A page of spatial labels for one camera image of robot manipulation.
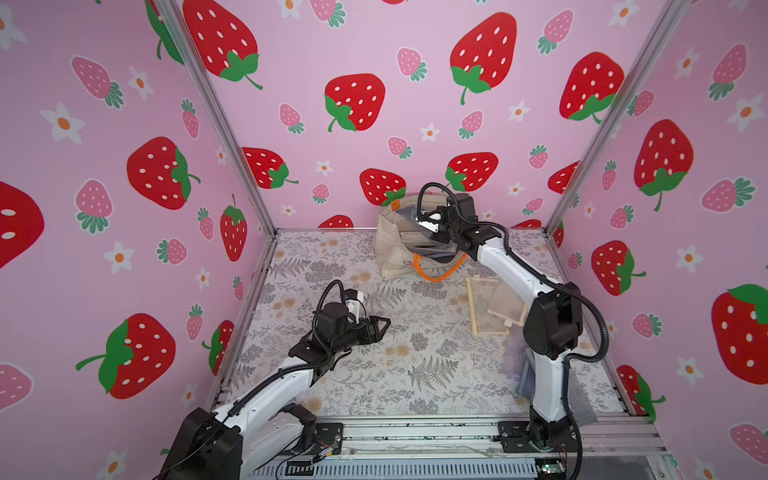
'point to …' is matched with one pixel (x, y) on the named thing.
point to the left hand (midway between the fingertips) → (385, 322)
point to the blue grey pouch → (423, 235)
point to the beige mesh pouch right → (480, 291)
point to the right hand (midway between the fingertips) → (429, 213)
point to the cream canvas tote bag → (406, 248)
